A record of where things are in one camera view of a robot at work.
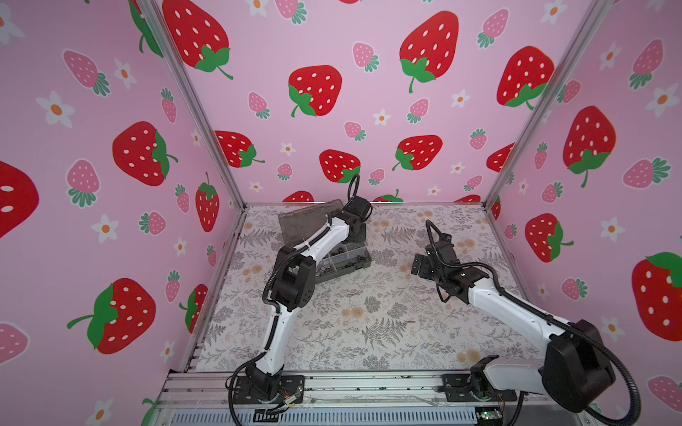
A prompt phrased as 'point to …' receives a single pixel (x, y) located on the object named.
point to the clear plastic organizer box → (297, 225)
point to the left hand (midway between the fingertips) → (359, 235)
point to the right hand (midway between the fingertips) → (423, 264)
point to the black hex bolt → (350, 264)
